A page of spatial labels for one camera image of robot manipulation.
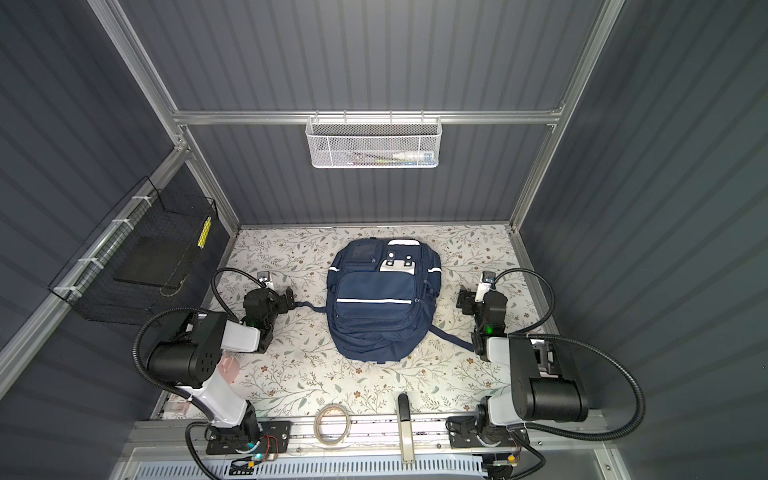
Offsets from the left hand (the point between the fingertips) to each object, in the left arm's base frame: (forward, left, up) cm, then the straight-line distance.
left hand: (276, 289), depth 96 cm
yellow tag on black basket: (+6, +15, +20) cm, 26 cm away
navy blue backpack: (-9, -34, +7) cm, 36 cm away
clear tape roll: (-37, -18, -4) cm, 41 cm away
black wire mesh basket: (-7, +24, +23) cm, 34 cm away
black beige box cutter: (-35, -40, 0) cm, 53 cm away
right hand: (-3, -66, +4) cm, 66 cm away
